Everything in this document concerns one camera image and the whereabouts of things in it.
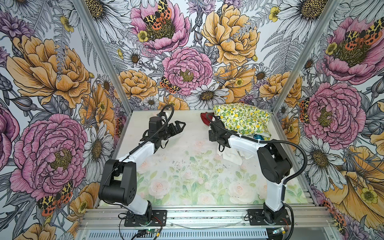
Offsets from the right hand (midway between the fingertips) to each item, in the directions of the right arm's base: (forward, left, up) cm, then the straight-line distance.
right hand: (217, 136), depth 98 cm
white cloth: (-12, -11, -5) cm, 17 cm away
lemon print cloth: (+11, -19, +4) cm, 23 cm away
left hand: (-2, +22, +10) cm, 24 cm away
